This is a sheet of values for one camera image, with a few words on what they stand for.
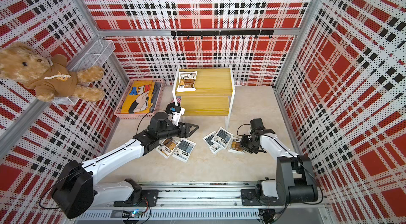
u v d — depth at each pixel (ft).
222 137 3.02
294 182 1.38
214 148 2.91
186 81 2.46
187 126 2.32
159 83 3.82
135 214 2.27
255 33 2.91
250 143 2.47
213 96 3.12
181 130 2.26
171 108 2.36
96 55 2.83
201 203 2.41
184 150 2.90
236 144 2.92
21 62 1.59
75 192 1.31
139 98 3.43
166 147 2.90
